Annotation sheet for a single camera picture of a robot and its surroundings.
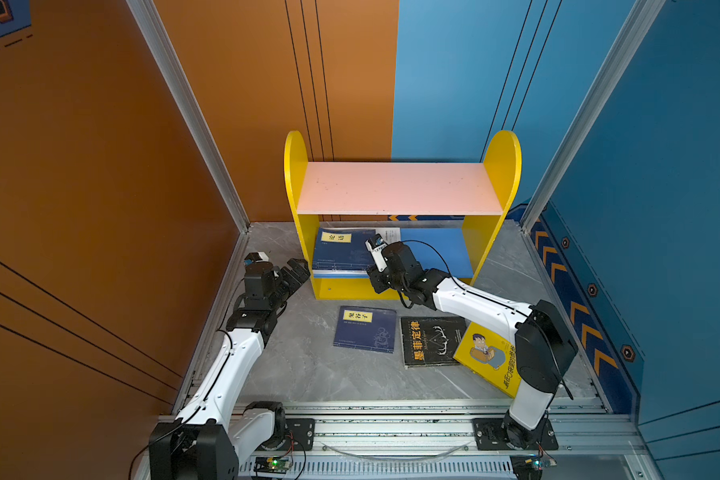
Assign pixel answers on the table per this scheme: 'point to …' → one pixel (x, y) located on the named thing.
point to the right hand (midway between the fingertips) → (369, 268)
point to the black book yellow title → (431, 340)
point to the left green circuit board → (272, 464)
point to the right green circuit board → (527, 467)
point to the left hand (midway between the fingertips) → (299, 266)
